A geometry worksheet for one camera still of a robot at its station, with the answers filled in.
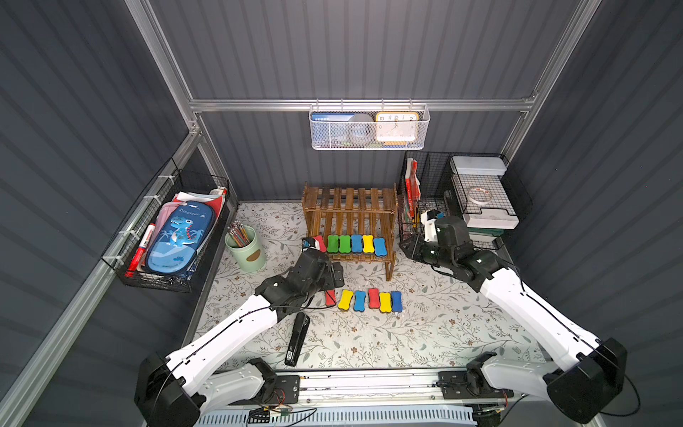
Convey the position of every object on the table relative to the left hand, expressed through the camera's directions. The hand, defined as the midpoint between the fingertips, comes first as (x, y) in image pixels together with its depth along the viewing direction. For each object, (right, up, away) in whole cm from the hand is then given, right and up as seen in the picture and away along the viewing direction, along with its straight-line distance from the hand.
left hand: (331, 271), depth 77 cm
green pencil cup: (-29, +2, +15) cm, 33 cm away
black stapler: (-10, -20, +4) cm, 23 cm away
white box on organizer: (+54, +26, +20) cm, 62 cm away
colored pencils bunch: (-32, +11, +12) cm, 36 cm away
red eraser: (+14, -12, +14) cm, 23 cm away
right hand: (+23, +9, 0) cm, 24 cm away
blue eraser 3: (+21, -12, +12) cm, 28 cm away
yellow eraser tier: (+12, +7, +10) cm, 17 cm away
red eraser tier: (-3, +9, -4) cm, 10 cm away
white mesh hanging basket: (+14, +41, +13) cm, 45 cm away
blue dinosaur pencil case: (-36, +10, -12) cm, 40 cm away
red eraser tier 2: (-2, -13, +15) cm, 20 cm away
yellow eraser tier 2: (+4, -12, +13) cm, 18 cm away
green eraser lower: (0, +7, +10) cm, 12 cm away
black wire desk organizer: (+40, +32, +41) cm, 66 cm away
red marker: (-46, +8, -12) cm, 48 cm away
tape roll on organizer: (+50, +22, +16) cm, 57 cm away
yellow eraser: (+18, -12, +12) cm, 25 cm away
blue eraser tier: (+9, -13, +13) cm, 20 cm away
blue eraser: (+8, +8, +10) cm, 15 cm away
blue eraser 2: (+15, +7, +8) cm, 19 cm away
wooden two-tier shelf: (+7, +18, +6) cm, 20 cm away
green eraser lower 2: (+4, +7, +10) cm, 13 cm away
